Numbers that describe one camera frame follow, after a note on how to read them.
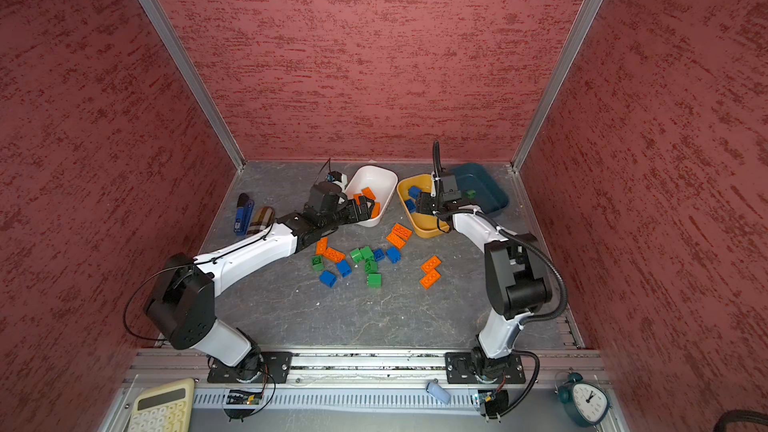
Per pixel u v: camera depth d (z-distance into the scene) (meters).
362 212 0.77
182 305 0.44
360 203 0.77
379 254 0.95
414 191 1.10
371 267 0.90
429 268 0.92
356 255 0.93
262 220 1.00
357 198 0.77
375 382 0.73
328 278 0.90
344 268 0.92
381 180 1.11
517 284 0.48
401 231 1.00
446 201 0.74
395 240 0.97
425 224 1.01
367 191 1.10
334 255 0.95
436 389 0.69
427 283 0.90
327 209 0.67
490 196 1.10
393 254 0.94
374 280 0.88
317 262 0.89
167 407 0.67
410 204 1.05
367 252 0.92
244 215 1.02
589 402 0.67
